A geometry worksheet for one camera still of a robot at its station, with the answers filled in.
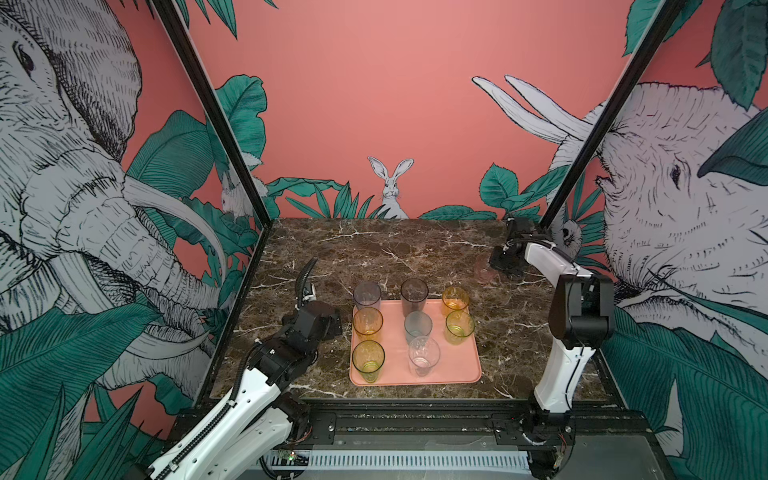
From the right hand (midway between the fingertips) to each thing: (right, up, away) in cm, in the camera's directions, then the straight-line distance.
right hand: (492, 258), depth 99 cm
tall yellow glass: (-40, -17, -21) cm, 48 cm away
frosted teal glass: (-26, -20, -11) cm, 34 cm away
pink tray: (-15, -30, -15) cm, 37 cm away
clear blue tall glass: (-42, -12, 0) cm, 44 cm away
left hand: (-53, -13, -22) cm, 58 cm away
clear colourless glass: (-25, -27, -15) cm, 40 cm away
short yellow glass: (-13, -13, -3) cm, 19 cm away
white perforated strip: (-27, -48, -29) cm, 62 cm away
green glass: (-13, -20, -9) cm, 26 cm away
